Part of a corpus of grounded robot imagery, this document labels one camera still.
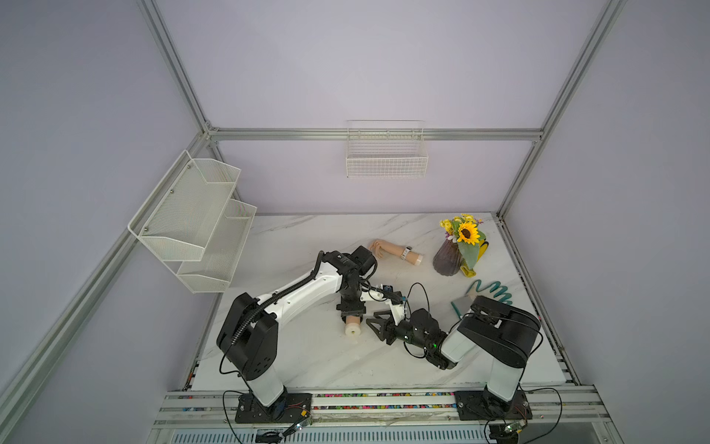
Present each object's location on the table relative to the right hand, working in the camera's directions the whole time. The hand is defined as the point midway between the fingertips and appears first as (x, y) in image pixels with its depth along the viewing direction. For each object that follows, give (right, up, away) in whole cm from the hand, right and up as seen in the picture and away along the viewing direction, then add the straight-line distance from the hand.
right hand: (372, 321), depth 87 cm
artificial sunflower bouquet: (+28, +29, -6) cm, 41 cm away
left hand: (-6, +6, -4) cm, 9 cm away
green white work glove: (+43, +9, +8) cm, 45 cm away
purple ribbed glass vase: (+28, +19, +11) cm, 35 cm away
